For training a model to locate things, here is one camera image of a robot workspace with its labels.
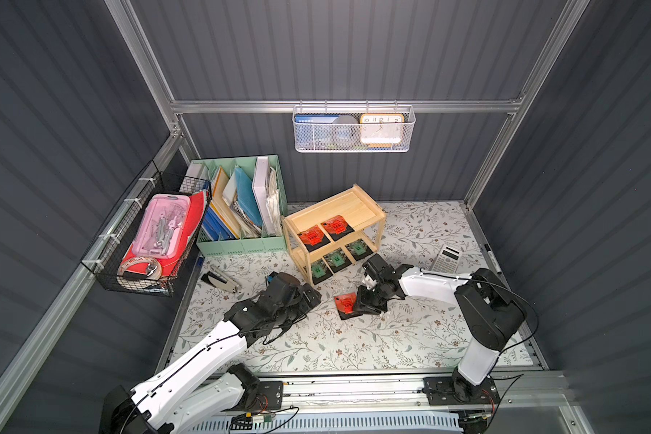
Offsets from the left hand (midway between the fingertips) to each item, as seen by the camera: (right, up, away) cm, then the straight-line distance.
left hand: (312, 302), depth 76 cm
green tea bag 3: (+16, +13, +26) cm, 33 cm away
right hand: (+15, -5, +12) cm, 20 cm away
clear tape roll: (-39, +10, -10) cm, 41 cm away
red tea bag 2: (+8, +21, +8) cm, 24 cm away
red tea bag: (0, +18, +6) cm, 19 cm away
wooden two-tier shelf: (+5, +19, +6) cm, 20 cm away
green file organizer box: (-25, +27, +19) cm, 41 cm away
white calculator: (+50, +9, +25) cm, 56 cm away
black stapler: (-34, +2, +18) cm, 38 cm away
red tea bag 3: (+10, -4, +15) cm, 19 cm away
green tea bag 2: (+8, +9, +23) cm, 26 cm away
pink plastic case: (-40, +21, -4) cm, 46 cm away
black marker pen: (+71, +9, +31) cm, 78 cm away
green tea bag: (+2, +6, +20) cm, 21 cm away
